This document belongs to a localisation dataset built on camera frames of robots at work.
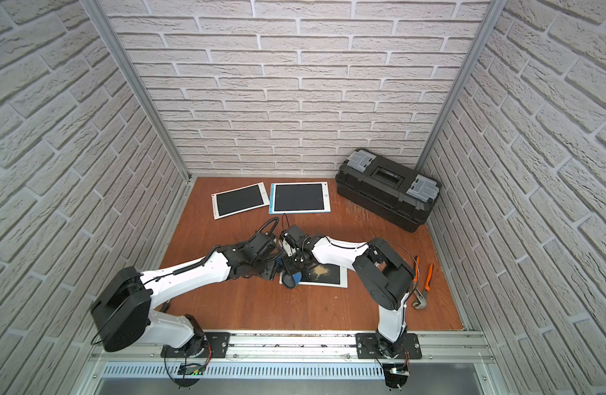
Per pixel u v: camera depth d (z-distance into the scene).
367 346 0.74
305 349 0.74
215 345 0.75
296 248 0.71
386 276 0.48
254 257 0.64
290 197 1.10
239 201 1.11
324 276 0.88
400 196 0.91
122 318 0.41
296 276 0.83
